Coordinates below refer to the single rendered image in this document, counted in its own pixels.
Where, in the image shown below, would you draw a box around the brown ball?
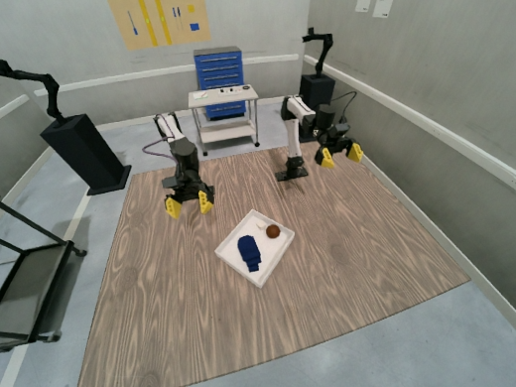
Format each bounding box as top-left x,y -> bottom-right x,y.
266,224 -> 281,239

